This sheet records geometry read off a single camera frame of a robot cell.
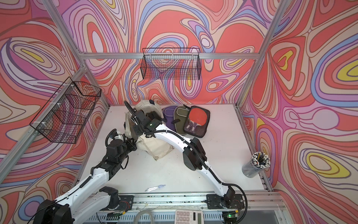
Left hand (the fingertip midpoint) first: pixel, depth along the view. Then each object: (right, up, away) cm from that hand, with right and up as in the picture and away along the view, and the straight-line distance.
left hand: (136, 139), depth 84 cm
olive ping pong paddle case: (+28, +17, +25) cm, 41 cm away
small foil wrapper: (+11, -27, -6) cm, 30 cm away
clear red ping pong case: (+40, +10, +21) cm, 46 cm away
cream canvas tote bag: (+13, -5, -4) cm, 14 cm away
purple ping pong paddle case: (+18, +17, +25) cm, 35 cm away
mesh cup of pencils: (+70, -10, -11) cm, 71 cm away
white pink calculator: (+29, -37, -15) cm, 50 cm away
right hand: (+1, +6, +4) cm, 7 cm away
